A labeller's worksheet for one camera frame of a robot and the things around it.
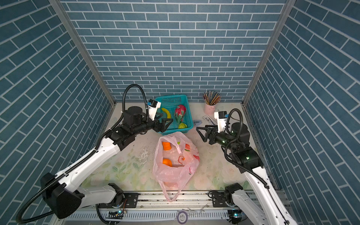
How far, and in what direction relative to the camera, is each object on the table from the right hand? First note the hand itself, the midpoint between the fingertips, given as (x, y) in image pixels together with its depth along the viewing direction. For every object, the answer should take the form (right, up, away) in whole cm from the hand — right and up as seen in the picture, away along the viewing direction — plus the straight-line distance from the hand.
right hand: (200, 126), depth 65 cm
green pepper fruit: (-9, -2, +33) cm, 35 cm away
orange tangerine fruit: (-18, -23, +17) cm, 33 cm away
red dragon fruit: (-11, +7, +39) cm, 42 cm away
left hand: (-16, +4, +6) cm, 17 cm away
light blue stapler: (+2, 0, +40) cm, 40 cm away
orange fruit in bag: (-19, -14, +23) cm, 33 cm away
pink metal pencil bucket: (+11, +9, +43) cm, 45 cm away
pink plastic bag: (-12, -23, +23) cm, 35 cm away
